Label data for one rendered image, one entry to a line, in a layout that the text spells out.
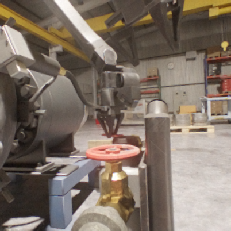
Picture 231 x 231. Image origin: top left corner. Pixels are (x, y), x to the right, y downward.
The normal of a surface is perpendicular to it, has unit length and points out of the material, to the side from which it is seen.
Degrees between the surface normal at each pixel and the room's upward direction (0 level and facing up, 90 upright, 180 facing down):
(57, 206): 90
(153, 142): 89
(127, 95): 90
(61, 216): 90
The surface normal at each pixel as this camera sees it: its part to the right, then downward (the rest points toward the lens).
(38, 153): -0.24, 0.03
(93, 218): -0.29, -0.21
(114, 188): 0.14, 0.01
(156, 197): -0.48, 0.03
